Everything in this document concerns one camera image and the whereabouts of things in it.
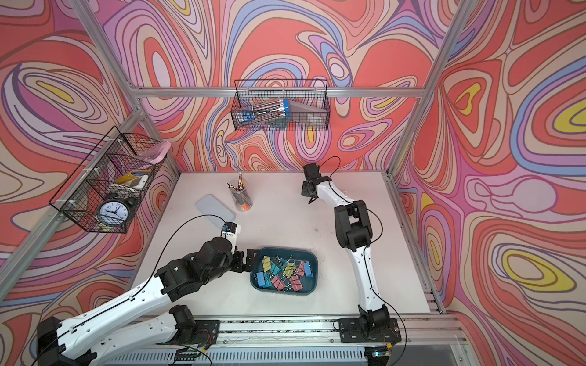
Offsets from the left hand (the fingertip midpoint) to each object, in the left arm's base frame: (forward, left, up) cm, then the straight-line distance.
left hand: (252, 251), depth 75 cm
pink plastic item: (+34, +39, +14) cm, 54 cm away
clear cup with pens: (+29, +9, -6) cm, 31 cm away
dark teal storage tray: (-6, -15, -15) cm, 22 cm away
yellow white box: (+18, +38, +16) cm, 45 cm away
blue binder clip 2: (0, -19, -14) cm, 24 cm away
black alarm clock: (+6, +40, +15) cm, 43 cm away
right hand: (+37, -23, -14) cm, 45 cm away
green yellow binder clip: (0, -12, -15) cm, 19 cm away
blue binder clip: (-4, -2, -14) cm, 15 cm away
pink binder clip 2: (0, -17, -15) cm, 22 cm away
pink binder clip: (-6, -8, -15) cm, 18 cm away
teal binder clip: (+1, -7, -14) cm, 15 cm away
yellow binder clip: (+1, -4, -12) cm, 13 cm away
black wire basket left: (+13, +44, +17) cm, 49 cm away
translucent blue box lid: (+31, +25, -16) cm, 43 cm away
